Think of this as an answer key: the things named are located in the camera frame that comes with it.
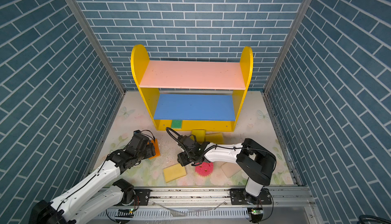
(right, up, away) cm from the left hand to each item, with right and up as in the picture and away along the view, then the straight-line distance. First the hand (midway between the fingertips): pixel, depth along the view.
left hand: (151, 149), depth 84 cm
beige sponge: (+44, -11, -1) cm, 46 cm away
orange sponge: (+2, -1, +5) cm, 5 cm away
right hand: (+15, -5, 0) cm, 16 cm away
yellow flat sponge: (+13, -12, -2) cm, 18 cm away
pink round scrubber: (+30, -10, -3) cm, 32 cm away
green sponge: (+12, +12, +15) cm, 23 cm away
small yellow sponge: (+27, +6, +8) cm, 29 cm away
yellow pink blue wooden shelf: (+31, +31, +38) cm, 59 cm away
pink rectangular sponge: (+38, +4, +11) cm, 39 cm away
